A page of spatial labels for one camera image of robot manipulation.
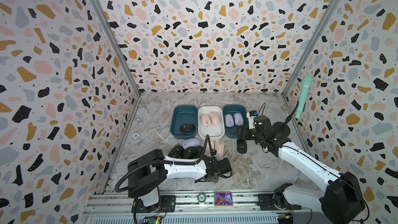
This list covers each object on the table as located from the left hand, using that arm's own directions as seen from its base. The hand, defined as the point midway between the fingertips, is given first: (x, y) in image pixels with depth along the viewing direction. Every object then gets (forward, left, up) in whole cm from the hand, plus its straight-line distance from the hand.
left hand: (217, 175), depth 82 cm
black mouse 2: (+12, +15, +2) cm, 19 cm away
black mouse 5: (+28, +18, +3) cm, 33 cm away
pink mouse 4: (+35, +6, +2) cm, 35 cm away
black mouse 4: (+16, -15, +2) cm, 22 cm away
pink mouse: (+8, +5, +13) cm, 16 cm away
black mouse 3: (+12, +11, +3) cm, 16 cm away
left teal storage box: (+42, +22, -1) cm, 47 cm away
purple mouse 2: (+34, -10, +2) cm, 36 cm away
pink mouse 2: (+15, -2, +2) cm, 16 cm away
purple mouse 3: (+35, -16, +2) cm, 39 cm away
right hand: (+20, -15, +15) cm, 29 cm away
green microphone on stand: (+28, -44, +1) cm, 52 cm away
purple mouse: (+18, +15, +3) cm, 24 cm away
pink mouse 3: (+36, 0, +3) cm, 36 cm away
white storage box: (+28, 0, -1) cm, 28 cm away
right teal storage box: (+23, -9, +6) cm, 25 cm away
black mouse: (+13, +23, +2) cm, 26 cm away
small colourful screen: (-11, -2, +1) cm, 11 cm away
